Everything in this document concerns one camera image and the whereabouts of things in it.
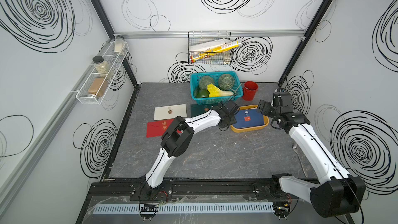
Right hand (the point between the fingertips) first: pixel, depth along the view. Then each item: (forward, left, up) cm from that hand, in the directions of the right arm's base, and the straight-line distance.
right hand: (269, 106), depth 79 cm
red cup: (+29, +1, -16) cm, 33 cm away
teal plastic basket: (+22, +11, -15) cm, 29 cm away
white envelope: (+9, +57, -20) cm, 61 cm away
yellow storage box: (-4, +14, -19) cm, 24 cm away
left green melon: (+30, +34, -11) cm, 47 cm away
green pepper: (+21, +36, -14) cm, 43 cm away
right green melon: (+30, +19, -12) cm, 37 cm away
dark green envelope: (+12, +39, -21) cm, 46 cm away
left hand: (+1, +16, -17) cm, 23 cm away
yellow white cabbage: (+21, +27, -12) cm, 36 cm away
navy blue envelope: (+4, +6, -18) cm, 20 cm away
